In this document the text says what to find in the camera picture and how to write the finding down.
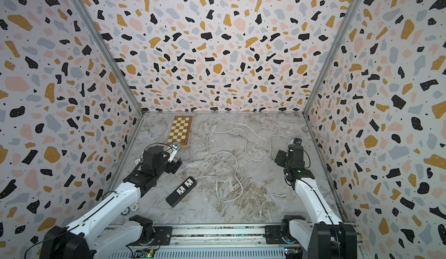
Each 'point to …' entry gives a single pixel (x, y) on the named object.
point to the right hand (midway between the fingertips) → (286, 154)
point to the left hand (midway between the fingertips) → (170, 152)
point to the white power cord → (236, 167)
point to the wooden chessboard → (180, 130)
